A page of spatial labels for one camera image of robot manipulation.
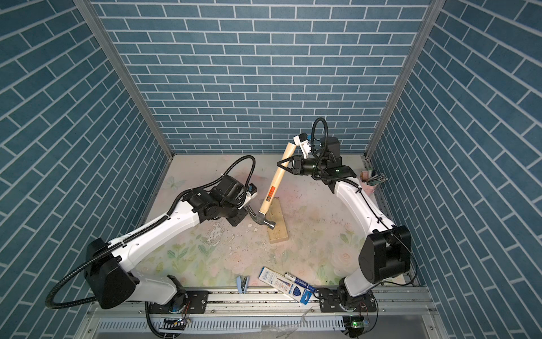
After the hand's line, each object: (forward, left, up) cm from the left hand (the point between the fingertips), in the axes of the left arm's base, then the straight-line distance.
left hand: (248, 213), depth 79 cm
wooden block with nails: (+7, -10, -12) cm, 17 cm away
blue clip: (-21, +2, -15) cm, 26 cm away
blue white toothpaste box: (-22, -14, -15) cm, 30 cm away
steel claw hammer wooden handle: (-2, -5, +2) cm, 6 cm away
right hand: (+10, -13, +15) cm, 22 cm away
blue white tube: (-21, -20, -14) cm, 32 cm away
